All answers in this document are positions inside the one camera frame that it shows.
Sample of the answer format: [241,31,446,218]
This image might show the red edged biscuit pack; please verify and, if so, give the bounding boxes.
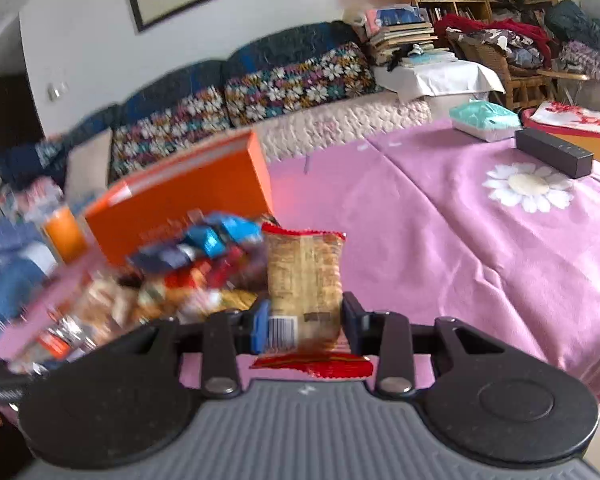
[251,222,373,379]

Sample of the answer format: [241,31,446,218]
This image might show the blue cookie pack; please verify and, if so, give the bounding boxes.
[126,212,262,274]

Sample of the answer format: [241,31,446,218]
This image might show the small red snack pack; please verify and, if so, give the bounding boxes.
[161,256,261,304]

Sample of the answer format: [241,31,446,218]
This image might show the blue striped bedding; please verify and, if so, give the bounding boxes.
[0,219,58,335]

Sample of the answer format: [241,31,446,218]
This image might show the pink floral tablecloth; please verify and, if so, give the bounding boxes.
[0,125,600,398]

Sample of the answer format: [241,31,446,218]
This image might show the grey brown snack bag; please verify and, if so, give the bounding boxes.
[8,272,144,375]

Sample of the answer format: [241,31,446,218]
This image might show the orange cardboard box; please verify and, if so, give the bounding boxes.
[84,131,274,266]

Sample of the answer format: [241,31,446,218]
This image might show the orange white cup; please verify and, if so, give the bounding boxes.
[40,205,88,264]

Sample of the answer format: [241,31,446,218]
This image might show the left floral cushion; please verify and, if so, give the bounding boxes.
[109,86,230,182]

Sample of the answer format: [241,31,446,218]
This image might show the floral cushion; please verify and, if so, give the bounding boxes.
[224,42,377,127]
[109,86,230,182]

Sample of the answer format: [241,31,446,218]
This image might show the beige pillow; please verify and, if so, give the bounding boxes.
[64,129,112,203]

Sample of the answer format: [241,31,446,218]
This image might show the teal tissue pack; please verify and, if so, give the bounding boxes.
[449,101,521,143]

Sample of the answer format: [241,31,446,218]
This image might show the sofa with quilted cover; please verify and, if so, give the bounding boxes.
[64,19,434,191]

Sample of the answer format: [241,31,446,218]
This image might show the right floral cushion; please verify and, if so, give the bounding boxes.
[224,42,377,127]

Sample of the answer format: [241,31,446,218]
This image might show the white covered side table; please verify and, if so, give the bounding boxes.
[374,60,506,103]

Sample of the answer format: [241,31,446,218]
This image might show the black rectangular speaker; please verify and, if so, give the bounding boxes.
[515,128,594,179]

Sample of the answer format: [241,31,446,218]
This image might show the stack of books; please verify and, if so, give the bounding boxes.
[343,4,457,72]

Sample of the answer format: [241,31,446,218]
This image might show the yellow red container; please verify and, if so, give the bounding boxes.
[520,101,600,162]

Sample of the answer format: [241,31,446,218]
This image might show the wicker chair with clothes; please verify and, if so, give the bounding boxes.
[434,13,590,112]

